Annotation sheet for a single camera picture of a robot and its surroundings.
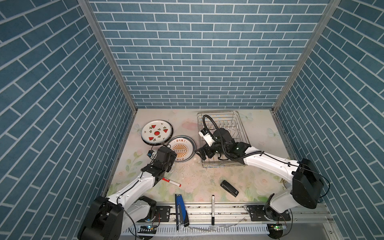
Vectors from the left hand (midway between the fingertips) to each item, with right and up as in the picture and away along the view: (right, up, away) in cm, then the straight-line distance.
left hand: (176, 154), depth 88 cm
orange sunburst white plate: (+4, +3, +8) cm, 10 cm away
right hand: (+14, +7, -7) cm, 17 cm away
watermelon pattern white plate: (-16, +12, +15) cm, 25 cm away
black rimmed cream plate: (-16, +12, +15) cm, 25 cm away
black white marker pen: (+21, -29, -15) cm, 39 cm away
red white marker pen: (-2, -15, -4) cm, 16 cm away
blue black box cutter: (+5, -27, -14) cm, 30 cm away
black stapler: (+30, -17, -9) cm, 36 cm away
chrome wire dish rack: (+37, +20, +24) cm, 49 cm away
